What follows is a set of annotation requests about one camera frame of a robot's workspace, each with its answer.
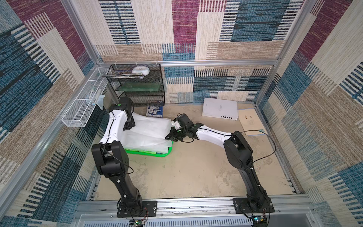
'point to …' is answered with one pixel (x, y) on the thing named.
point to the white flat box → (222, 109)
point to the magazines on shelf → (126, 74)
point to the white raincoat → (149, 134)
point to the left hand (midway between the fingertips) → (125, 127)
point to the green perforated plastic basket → (150, 153)
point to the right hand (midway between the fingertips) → (164, 138)
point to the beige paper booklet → (249, 120)
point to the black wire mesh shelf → (143, 83)
